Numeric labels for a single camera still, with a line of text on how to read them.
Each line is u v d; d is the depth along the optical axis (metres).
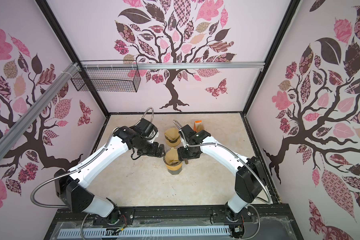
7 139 0.53
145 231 0.70
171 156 0.81
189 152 0.68
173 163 0.77
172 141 0.90
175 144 0.92
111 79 0.79
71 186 0.40
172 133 0.90
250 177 0.43
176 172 0.88
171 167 0.79
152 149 0.68
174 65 0.94
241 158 0.46
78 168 0.43
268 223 0.71
